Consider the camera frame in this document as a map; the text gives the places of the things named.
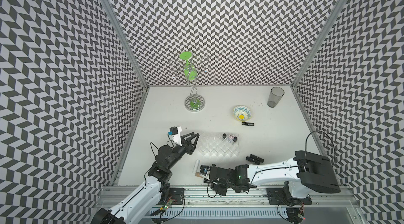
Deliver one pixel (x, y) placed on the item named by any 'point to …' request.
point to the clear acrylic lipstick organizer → (214, 144)
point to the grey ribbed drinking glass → (275, 96)
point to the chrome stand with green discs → (189, 69)
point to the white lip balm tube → (195, 168)
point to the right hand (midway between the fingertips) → (215, 184)
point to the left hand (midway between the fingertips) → (196, 135)
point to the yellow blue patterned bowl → (242, 113)
